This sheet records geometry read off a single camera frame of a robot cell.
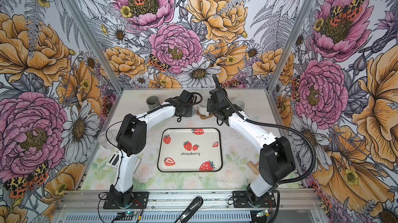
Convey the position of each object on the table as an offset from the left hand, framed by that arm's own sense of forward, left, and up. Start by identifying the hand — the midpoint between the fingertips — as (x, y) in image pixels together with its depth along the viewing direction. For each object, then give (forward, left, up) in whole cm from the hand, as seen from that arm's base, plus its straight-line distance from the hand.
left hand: (185, 114), depth 99 cm
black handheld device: (-50, -5, -1) cm, 50 cm away
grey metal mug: (+7, +20, +5) cm, 22 cm away
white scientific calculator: (-27, +38, -5) cm, 47 cm away
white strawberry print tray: (-20, -4, -7) cm, 22 cm away
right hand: (-4, -17, +13) cm, 22 cm away
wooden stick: (-31, -37, -4) cm, 49 cm away
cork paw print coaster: (+2, -12, -6) cm, 13 cm away
